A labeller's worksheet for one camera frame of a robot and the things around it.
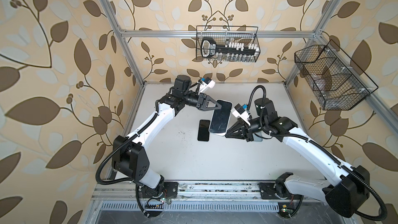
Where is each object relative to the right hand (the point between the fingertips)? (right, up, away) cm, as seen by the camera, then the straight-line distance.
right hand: (225, 135), depth 65 cm
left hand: (-4, +13, 0) cm, 13 cm away
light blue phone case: (+14, -1, +1) cm, 14 cm away
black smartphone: (-2, +7, -1) cm, 8 cm away
